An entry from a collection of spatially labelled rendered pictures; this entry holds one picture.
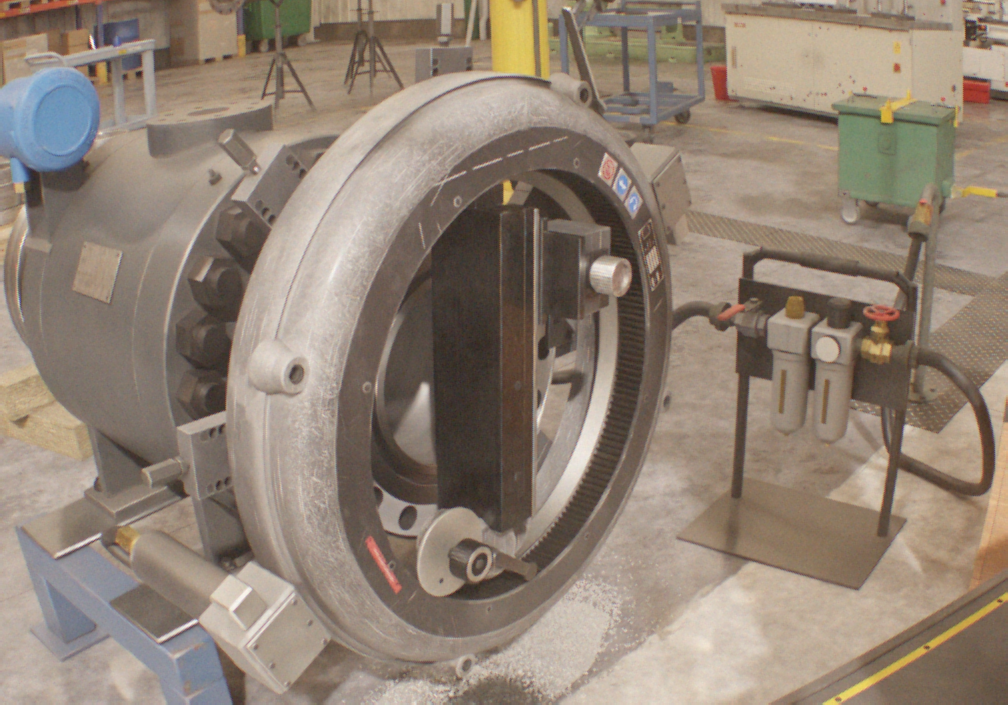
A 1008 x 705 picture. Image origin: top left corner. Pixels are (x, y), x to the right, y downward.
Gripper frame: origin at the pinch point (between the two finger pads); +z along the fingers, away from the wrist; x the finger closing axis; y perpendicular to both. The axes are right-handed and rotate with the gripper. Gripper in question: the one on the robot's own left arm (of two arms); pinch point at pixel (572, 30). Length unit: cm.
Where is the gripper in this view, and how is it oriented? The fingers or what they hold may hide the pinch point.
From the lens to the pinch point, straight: 140.5
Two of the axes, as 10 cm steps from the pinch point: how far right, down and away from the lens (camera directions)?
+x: 8.7, 3.1, -3.8
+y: -2.1, -4.6, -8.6
